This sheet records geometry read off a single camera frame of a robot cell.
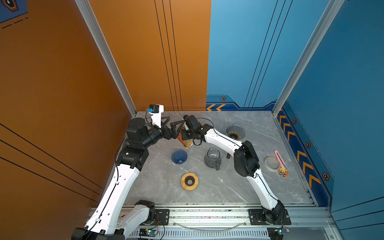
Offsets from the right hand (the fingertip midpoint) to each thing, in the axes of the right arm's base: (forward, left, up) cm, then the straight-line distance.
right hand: (181, 134), depth 96 cm
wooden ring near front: (-27, -6, -9) cm, 29 cm away
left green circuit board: (-51, +13, -10) cm, 53 cm away
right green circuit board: (-51, -47, -11) cm, 70 cm away
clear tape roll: (-16, -58, -11) cm, 61 cm away
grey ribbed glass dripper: (-2, -34, +5) cm, 34 cm away
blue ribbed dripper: (-11, +1, -9) cm, 14 cm away
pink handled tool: (-21, -61, -8) cm, 65 cm away
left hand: (-13, -2, +28) cm, 31 cm away
